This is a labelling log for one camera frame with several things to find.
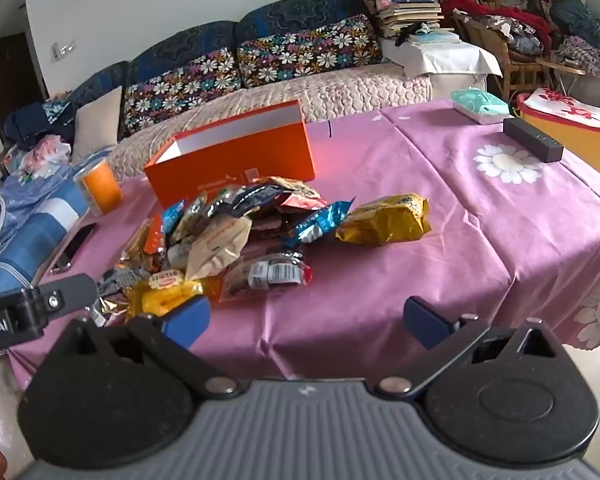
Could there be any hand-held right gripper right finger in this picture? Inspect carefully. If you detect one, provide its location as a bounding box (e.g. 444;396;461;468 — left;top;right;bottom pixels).
374;296;565;401

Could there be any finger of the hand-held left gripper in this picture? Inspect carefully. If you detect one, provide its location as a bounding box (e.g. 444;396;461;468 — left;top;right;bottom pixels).
30;274;97;322

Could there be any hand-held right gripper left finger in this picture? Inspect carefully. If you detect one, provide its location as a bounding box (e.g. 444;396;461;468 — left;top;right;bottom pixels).
57;296;243;401

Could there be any pile of assorted snack packets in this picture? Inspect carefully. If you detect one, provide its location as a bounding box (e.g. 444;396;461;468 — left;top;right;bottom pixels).
90;177;356;328

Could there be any gold snack bag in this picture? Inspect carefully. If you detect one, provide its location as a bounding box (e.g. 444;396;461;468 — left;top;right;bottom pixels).
336;193;432;247

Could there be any orange cardboard box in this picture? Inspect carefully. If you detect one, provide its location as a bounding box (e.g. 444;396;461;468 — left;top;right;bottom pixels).
144;100;316;208

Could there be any black smartphone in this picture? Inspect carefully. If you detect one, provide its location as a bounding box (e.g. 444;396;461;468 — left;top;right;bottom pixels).
50;222;97;275

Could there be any purple floral tablecloth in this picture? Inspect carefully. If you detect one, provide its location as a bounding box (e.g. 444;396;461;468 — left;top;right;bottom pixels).
7;100;600;386

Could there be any blue striped cloth bag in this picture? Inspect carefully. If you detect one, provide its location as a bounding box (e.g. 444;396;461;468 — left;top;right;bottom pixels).
0;177;90;302

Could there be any orange cup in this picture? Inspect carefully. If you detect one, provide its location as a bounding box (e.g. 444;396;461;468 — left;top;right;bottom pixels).
74;157;124;217

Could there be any pile of clothes beside sofa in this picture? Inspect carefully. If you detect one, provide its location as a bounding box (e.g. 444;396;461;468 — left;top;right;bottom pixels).
2;99;76;181

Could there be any beige pillow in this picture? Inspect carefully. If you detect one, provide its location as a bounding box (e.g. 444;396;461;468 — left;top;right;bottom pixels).
72;86;124;163

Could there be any black bar speaker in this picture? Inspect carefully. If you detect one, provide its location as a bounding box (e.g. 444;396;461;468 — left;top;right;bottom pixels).
503;117;565;163

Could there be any dark wooden door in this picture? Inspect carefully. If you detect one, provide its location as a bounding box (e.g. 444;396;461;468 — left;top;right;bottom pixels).
0;32;49;147

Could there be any teal tissue pack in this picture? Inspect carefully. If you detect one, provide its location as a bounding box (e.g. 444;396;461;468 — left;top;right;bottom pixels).
451;87;516;125

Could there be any small floral sofa cushion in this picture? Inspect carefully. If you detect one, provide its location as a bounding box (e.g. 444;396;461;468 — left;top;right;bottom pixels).
122;47;243;137

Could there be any yellow box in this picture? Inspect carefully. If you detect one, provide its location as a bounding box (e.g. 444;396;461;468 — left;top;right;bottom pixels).
515;92;600;181

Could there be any beige quilted sofa cover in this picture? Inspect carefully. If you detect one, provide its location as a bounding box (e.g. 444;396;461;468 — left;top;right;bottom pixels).
105;62;433;181

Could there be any wooden chair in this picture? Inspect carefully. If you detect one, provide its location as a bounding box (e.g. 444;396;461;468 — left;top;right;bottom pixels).
452;10;588;107

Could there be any white cloth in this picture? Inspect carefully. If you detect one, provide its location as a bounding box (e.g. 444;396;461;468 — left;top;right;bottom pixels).
380;37;503;79

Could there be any dark blue sofa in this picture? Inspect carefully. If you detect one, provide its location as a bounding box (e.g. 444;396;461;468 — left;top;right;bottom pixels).
5;0;433;181

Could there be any large floral sofa cushion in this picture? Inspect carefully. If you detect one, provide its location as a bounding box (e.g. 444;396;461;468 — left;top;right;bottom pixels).
236;13;384;89

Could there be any stack of books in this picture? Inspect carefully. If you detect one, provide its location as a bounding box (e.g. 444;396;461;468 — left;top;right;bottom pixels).
375;2;447;39

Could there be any heap of clothes on chair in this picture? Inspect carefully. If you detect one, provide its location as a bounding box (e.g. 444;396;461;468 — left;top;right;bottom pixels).
440;0;600;80

